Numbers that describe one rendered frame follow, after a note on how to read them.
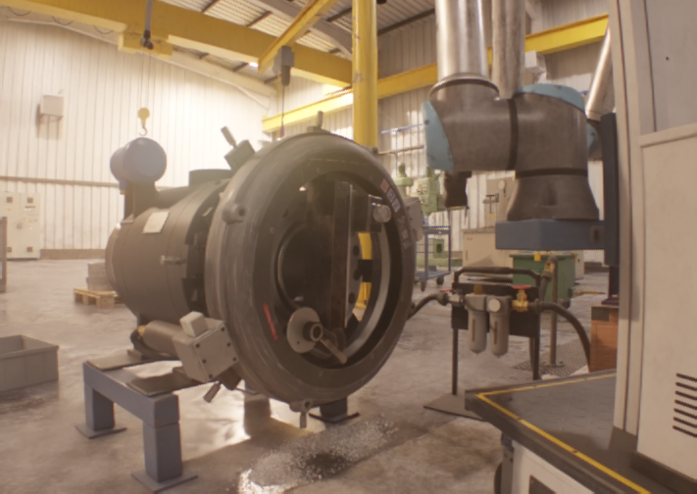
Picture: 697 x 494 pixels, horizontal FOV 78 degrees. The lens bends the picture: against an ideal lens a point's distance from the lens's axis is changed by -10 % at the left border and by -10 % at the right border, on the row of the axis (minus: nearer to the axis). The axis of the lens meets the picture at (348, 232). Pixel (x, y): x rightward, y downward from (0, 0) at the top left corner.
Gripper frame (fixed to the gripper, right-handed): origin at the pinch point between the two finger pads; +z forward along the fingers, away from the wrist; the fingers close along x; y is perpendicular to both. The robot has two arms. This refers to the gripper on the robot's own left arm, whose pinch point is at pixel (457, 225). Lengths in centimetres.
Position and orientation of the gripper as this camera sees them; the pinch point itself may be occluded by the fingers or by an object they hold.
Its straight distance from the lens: 154.0
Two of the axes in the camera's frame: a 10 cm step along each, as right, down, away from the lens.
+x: -9.9, 1.1, -0.9
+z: 0.7, 9.2, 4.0
